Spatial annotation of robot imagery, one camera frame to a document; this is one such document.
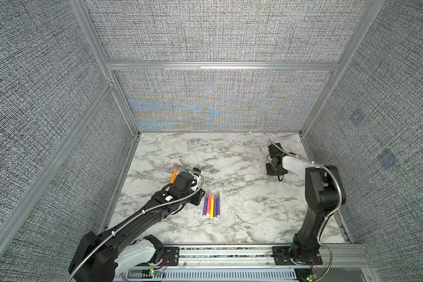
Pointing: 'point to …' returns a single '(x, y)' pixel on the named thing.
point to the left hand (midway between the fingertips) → (202, 188)
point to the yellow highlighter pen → (212, 207)
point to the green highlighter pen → (185, 169)
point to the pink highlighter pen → (208, 204)
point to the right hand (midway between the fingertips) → (274, 167)
